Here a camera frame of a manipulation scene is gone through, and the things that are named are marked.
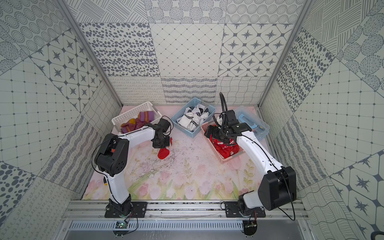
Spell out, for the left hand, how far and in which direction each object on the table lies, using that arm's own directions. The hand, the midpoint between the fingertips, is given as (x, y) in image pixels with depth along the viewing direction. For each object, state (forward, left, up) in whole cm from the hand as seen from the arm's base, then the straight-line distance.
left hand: (170, 146), depth 95 cm
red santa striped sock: (-3, -35, +2) cm, 35 cm away
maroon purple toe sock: (+12, +27, +6) cm, 31 cm away
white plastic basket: (+26, +32, +3) cm, 41 cm away
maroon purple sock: (+14, +23, +5) cm, 28 cm away
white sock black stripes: (+17, -12, +5) cm, 22 cm away
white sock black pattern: (+29, -20, +3) cm, 36 cm away
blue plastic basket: (+10, -10, +2) cm, 14 cm away
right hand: (-2, -26, +14) cm, 30 cm away
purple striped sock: (+23, +20, +4) cm, 30 cm away
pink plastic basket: (-9, -32, +2) cm, 33 cm away
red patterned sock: (-3, +4, -3) cm, 6 cm away
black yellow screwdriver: (-23, +33, 0) cm, 40 cm away
